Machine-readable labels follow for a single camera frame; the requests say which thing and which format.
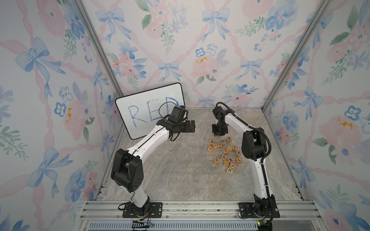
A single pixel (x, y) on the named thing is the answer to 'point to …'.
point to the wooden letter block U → (210, 149)
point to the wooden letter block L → (239, 160)
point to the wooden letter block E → (229, 139)
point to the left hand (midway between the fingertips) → (190, 124)
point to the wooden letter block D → (217, 160)
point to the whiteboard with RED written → (140, 111)
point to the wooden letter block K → (229, 171)
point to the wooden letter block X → (230, 160)
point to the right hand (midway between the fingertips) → (217, 133)
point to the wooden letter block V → (211, 142)
